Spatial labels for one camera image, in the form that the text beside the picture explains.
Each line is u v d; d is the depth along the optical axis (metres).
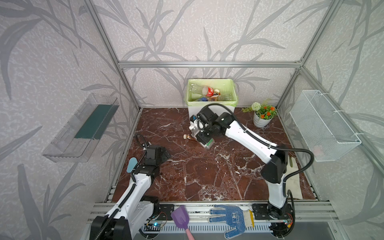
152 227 0.72
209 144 0.80
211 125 0.58
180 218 0.72
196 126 0.71
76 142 0.63
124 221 0.41
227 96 0.87
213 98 0.91
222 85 0.97
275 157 0.47
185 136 1.00
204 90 0.96
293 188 0.81
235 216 0.72
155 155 0.65
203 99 0.91
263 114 0.99
